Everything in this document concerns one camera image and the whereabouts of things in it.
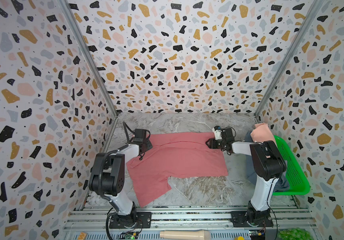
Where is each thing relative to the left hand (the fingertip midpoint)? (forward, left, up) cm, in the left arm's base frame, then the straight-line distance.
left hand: (147, 142), depth 97 cm
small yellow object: (-51, -46, +1) cm, 69 cm away
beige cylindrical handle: (-49, -23, -2) cm, 54 cm away
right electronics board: (-50, -58, -7) cm, 76 cm away
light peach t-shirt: (0, -71, +9) cm, 72 cm away
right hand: (+4, -40, -2) cm, 40 cm away
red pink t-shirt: (-7, -17, -6) cm, 19 cm away
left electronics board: (-49, +4, -6) cm, 49 cm away
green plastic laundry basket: (-26, -86, -1) cm, 90 cm away
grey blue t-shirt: (-29, -74, +2) cm, 80 cm away
